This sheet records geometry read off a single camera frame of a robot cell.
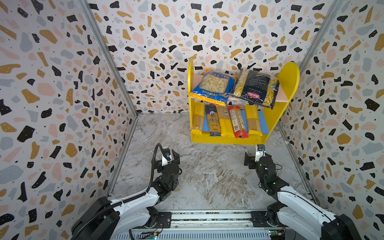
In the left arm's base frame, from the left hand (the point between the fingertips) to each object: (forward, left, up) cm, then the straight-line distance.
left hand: (164, 151), depth 80 cm
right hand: (+2, -49, -3) cm, 49 cm away
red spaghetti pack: (+20, -43, +1) cm, 48 cm away
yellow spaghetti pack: (+19, -53, -1) cm, 57 cm away
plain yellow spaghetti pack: (+22, -36, -1) cm, 42 cm away
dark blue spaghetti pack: (+17, -28, -1) cm, 33 cm away
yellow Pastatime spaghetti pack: (+30, -18, -1) cm, 35 cm away
